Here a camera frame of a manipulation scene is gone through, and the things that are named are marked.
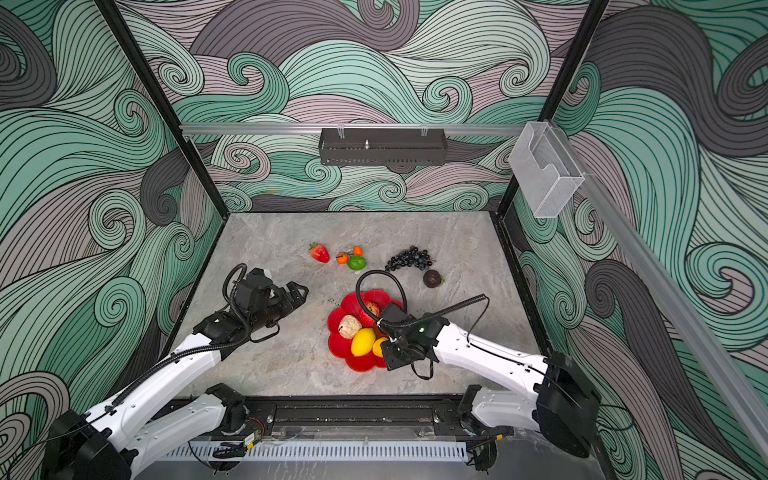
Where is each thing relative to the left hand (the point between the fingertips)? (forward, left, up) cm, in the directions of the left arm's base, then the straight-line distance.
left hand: (300, 293), depth 81 cm
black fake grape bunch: (+21, -33, -11) cm, 41 cm away
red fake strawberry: (+23, 0, -11) cm, 25 cm away
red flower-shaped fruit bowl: (+3, -13, -12) cm, 18 cm away
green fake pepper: (+18, -14, -11) cm, 25 cm away
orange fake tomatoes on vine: (+21, -9, -12) cm, 26 cm away
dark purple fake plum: (+12, -39, -10) cm, 42 cm away
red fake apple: (0, -20, -8) cm, 22 cm away
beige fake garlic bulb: (-6, -14, -7) cm, 17 cm away
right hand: (-15, -25, -8) cm, 30 cm away
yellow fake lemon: (-9, -17, -9) cm, 22 cm away
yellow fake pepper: (-11, -21, -9) cm, 26 cm away
